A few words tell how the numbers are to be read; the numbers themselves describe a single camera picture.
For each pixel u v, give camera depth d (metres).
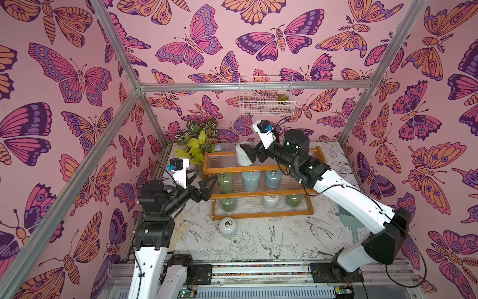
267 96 0.95
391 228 0.41
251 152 0.59
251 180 0.77
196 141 0.87
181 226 0.86
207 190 0.57
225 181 0.76
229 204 0.85
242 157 0.69
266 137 0.56
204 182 0.55
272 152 0.59
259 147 0.59
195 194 0.55
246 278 0.73
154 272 0.42
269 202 0.85
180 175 0.54
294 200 0.87
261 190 0.90
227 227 0.78
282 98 0.92
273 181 0.80
